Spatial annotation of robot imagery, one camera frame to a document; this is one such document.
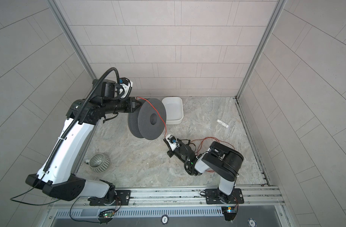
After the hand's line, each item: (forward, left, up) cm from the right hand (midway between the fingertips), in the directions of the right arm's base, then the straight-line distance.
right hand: (165, 140), depth 82 cm
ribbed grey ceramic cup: (-8, +40, -8) cm, 41 cm away
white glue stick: (+14, -41, -9) cm, 44 cm away
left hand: (+4, +7, +29) cm, 30 cm away
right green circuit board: (-34, -32, -11) cm, 48 cm away
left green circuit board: (-33, +27, -6) cm, 43 cm away
